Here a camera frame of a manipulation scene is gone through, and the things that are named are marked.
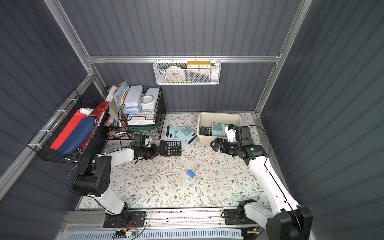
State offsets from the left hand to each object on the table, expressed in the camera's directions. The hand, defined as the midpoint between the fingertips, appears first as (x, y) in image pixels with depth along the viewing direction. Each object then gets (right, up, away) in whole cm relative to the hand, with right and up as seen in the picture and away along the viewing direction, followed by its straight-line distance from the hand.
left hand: (162, 151), depth 95 cm
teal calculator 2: (+16, +10, +9) cm, 21 cm away
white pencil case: (-19, +35, +1) cm, 40 cm away
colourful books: (-27, +36, -1) cm, 45 cm away
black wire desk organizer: (-17, +26, -3) cm, 32 cm away
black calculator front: (+29, +13, +8) cm, 32 cm away
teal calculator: (+4, +13, +10) cm, 17 cm away
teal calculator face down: (+37, +14, +4) cm, 40 cm away
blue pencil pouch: (-31, +16, -25) cm, 43 cm away
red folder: (-28, +22, -20) cm, 41 cm away
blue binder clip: (+19, -12, -6) cm, 23 cm away
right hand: (+35, +4, -17) cm, 39 cm away
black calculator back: (+5, +2, +3) cm, 6 cm away
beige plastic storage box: (+30, +22, +10) cm, 38 cm away
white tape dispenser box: (-9, +33, +1) cm, 34 cm away
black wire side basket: (-42, +10, -34) cm, 55 cm away
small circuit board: (-13, -35, -25) cm, 45 cm away
